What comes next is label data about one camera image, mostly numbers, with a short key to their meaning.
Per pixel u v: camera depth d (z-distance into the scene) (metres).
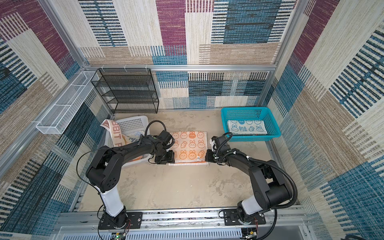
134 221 0.73
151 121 0.85
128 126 1.05
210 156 0.81
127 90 1.10
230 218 0.73
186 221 0.73
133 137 1.03
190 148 0.99
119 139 0.98
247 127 1.08
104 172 0.49
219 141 0.73
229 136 0.75
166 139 0.78
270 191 0.44
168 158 0.83
